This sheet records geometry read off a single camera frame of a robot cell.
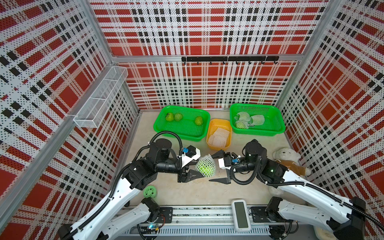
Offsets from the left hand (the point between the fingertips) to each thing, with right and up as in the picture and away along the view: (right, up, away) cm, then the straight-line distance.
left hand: (202, 168), depth 60 cm
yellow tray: (+8, +17, +50) cm, 53 cm away
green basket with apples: (-12, +15, +51) cm, 55 cm away
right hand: (+3, 0, +1) cm, 3 cm away
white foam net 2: (+28, +18, +41) cm, 53 cm away
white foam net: (+30, +23, +48) cm, 61 cm away
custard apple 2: (-2, +21, +48) cm, 52 cm away
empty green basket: (+54, +18, +51) cm, 77 cm away
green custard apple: (-18, +23, +51) cm, 59 cm away
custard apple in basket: (-24, +24, +51) cm, 61 cm away
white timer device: (+18, -25, +9) cm, 32 cm away
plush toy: (+51, -2, +26) cm, 57 cm away
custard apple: (+1, +2, -5) cm, 6 cm away
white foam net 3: (+2, +5, -2) cm, 6 cm away
